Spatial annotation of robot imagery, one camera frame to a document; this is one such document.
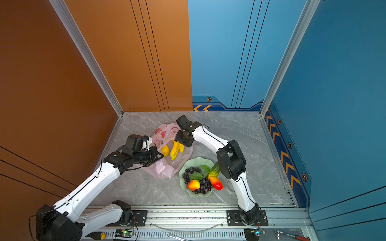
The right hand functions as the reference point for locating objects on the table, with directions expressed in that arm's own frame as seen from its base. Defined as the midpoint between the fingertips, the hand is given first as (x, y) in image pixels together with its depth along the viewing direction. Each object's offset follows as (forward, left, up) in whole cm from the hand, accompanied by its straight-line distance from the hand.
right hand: (178, 141), depth 93 cm
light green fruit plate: (-13, -11, -4) cm, 17 cm away
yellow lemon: (-5, +8, -3) cm, 10 cm away
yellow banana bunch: (-2, +1, -2) cm, 3 cm away
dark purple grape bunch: (-26, -16, 0) cm, 31 cm away
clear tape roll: (-25, -30, -9) cm, 40 cm away
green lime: (-18, -16, -1) cm, 24 cm away
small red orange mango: (-26, -22, -1) cm, 34 cm away
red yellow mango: (-27, -11, +1) cm, 29 cm away
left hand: (-13, +5, +8) cm, 16 cm away
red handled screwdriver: (-47, -60, -9) cm, 77 cm away
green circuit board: (-46, +21, -10) cm, 52 cm away
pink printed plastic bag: (-22, +3, +10) cm, 24 cm away
